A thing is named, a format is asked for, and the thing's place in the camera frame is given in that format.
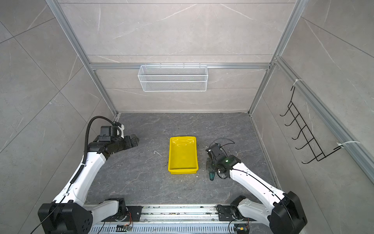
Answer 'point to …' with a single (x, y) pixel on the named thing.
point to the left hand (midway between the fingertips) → (133, 139)
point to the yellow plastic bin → (182, 155)
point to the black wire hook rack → (319, 154)
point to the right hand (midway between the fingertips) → (212, 164)
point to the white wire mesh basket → (173, 78)
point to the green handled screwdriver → (212, 175)
